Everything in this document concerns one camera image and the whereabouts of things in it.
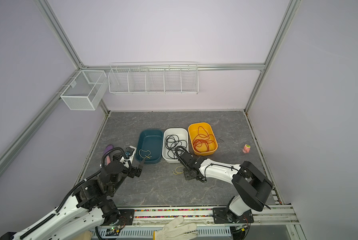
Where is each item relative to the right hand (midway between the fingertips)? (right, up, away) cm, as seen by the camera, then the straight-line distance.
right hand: (190, 174), depth 88 cm
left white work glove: (-49, -22, -19) cm, 57 cm away
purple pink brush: (-54, +14, +10) cm, 57 cm away
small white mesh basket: (-69, +51, +9) cm, 87 cm away
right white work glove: (-9, -21, -18) cm, 29 cm away
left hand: (-28, +13, -15) cm, 34 cm away
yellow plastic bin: (+2, +24, +19) cm, 30 cm away
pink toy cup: (+36, +14, +6) cm, 39 cm away
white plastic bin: (-5, +23, +15) cm, 27 cm away
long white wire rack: (-24, +61, +11) cm, 67 cm away
